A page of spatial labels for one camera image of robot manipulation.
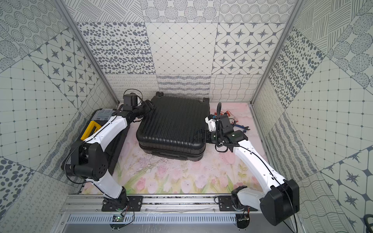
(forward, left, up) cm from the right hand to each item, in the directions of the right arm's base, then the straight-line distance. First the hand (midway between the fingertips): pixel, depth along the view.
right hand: (200, 138), depth 78 cm
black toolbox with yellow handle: (+15, +64, +1) cm, 66 cm away
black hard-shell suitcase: (+6, +14, +2) cm, 16 cm away
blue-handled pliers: (+18, -31, -14) cm, 38 cm away
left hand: (+21, +27, +4) cm, 34 cm away
